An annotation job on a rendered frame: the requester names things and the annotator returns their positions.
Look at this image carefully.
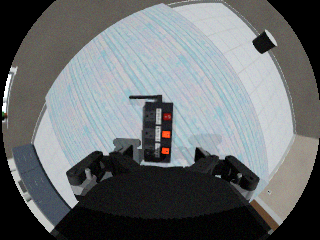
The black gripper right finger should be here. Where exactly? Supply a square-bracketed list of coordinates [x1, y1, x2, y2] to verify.
[181, 147, 260, 202]

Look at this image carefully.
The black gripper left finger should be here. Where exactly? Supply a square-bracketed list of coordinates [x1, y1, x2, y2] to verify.
[66, 145, 151, 201]

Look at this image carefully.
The black power strip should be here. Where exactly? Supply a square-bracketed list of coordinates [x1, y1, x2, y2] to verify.
[129, 95, 173, 163]

